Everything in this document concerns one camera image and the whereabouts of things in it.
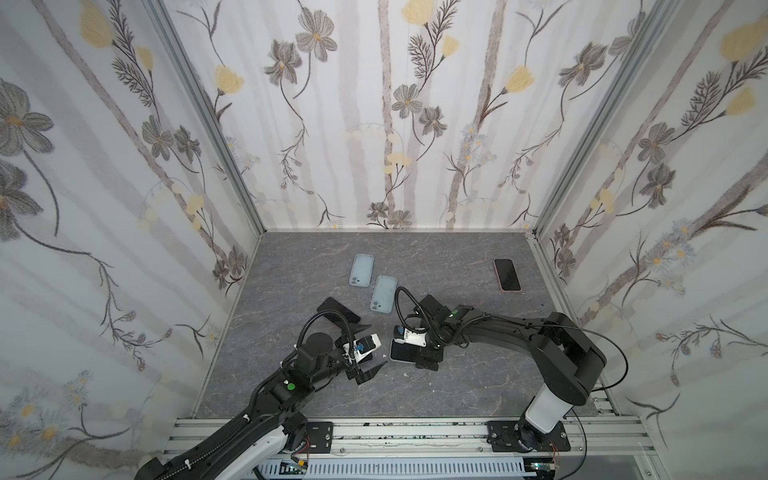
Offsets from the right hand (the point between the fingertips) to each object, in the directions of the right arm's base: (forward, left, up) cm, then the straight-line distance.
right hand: (413, 338), depth 88 cm
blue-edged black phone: (-6, +4, +6) cm, 10 cm away
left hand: (-4, +13, +12) cm, 18 cm away
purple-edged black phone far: (+13, +27, -4) cm, 30 cm away
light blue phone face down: (-6, +4, +6) cm, 10 cm away
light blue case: (+27, +18, -6) cm, 33 cm away
